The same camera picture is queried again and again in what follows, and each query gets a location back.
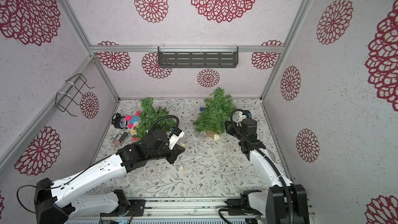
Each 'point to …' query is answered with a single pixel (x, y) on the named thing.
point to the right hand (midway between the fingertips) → (226, 121)
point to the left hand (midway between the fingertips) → (182, 150)
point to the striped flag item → (118, 141)
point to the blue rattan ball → (201, 109)
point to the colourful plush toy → (134, 122)
